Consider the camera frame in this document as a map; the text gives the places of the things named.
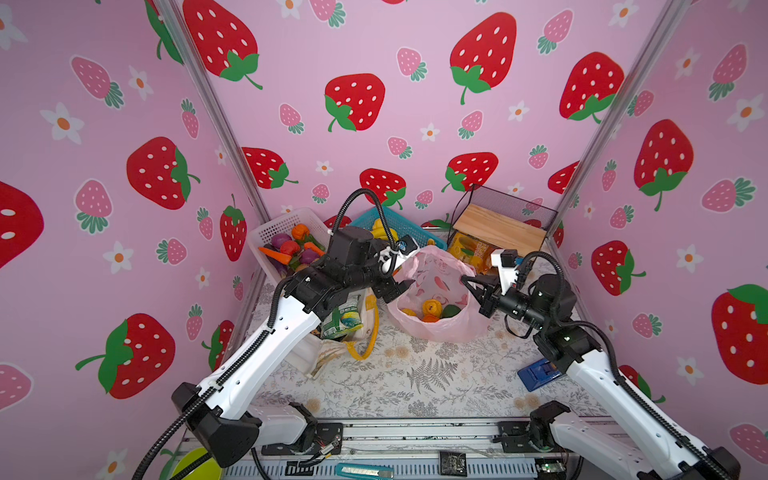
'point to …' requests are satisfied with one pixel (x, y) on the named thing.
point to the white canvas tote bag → (311, 353)
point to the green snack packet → (345, 319)
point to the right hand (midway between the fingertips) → (462, 278)
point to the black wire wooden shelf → (503, 219)
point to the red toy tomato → (289, 247)
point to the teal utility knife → (364, 471)
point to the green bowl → (210, 471)
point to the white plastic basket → (282, 221)
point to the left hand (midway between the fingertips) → (403, 261)
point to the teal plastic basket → (403, 225)
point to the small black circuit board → (453, 464)
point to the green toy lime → (450, 310)
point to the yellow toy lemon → (432, 306)
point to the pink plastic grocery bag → (439, 275)
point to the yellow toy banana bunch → (379, 231)
